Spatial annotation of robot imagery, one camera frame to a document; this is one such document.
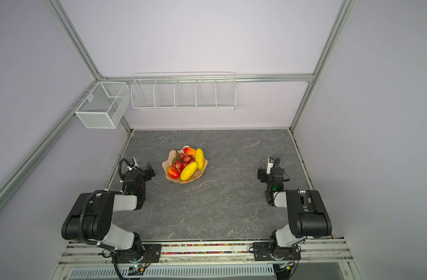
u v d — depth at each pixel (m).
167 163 0.99
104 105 0.99
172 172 0.92
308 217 0.45
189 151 1.00
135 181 0.71
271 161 0.82
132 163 0.79
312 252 0.75
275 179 0.72
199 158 0.96
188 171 0.91
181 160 0.96
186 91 0.99
